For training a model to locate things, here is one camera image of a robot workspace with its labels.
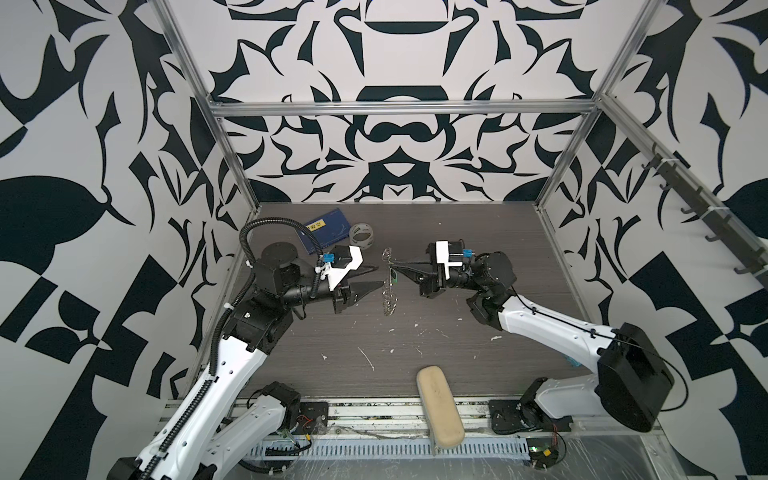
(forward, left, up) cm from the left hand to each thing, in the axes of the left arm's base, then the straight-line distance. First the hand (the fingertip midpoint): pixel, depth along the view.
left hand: (379, 266), depth 60 cm
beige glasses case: (-21, -14, -32) cm, 41 cm away
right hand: (-1, -3, +1) cm, 4 cm away
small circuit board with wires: (-29, -37, -37) cm, 60 cm away
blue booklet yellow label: (+40, +19, -35) cm, 57 cm away
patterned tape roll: (+36, +6, -34) cm, 50 cm away
